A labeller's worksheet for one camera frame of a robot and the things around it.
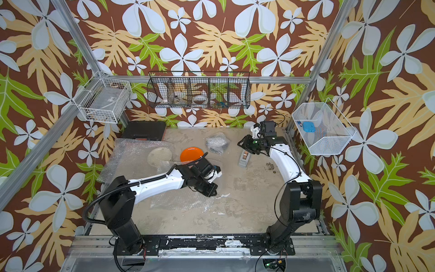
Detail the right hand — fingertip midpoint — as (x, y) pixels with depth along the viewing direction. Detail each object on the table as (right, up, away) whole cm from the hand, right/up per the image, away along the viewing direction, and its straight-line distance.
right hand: (239, 143), depth 86 cm
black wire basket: (-24, +32, +12) cm, 41 cm away
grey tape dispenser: (+5, -9, +15) cm, 18 cm away
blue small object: (+36, +9, 0) cm, 37 cm away
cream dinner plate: (-48, -8, +18) cm, 52 cm away
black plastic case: (-63, +10, +33) cm, 72 cm away
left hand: (-11, -24, -4) cm, 27 cm away
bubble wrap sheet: (-29, -29, 0) cm, 41 cm away
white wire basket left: (-70, +23, 0) cm, 73 cm away
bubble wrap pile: (-62, -9, +19) cm, 66 cm away
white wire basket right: (+42, +7, -2) cm, 43 cm away
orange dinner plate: (-29, -7, +21) cm, 37 cm away
